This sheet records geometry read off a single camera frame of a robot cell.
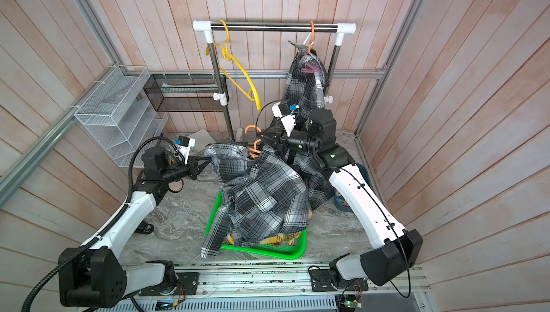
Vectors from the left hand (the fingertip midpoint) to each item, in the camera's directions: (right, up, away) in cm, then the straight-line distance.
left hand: (210, 161), depth 79 cm
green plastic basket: (+30, -35, +2) cm, 46 cm away
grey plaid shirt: (+21, -11, -12) cm, 26 cm away
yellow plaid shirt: (+28, -29, -2) cm, 40 cm away
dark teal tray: (+53, -19, +12) cm, 58 cm away
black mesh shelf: (-19, +33, +25) cm, 46 cm away
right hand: (+19, +9, -16) cm, 26 cm away
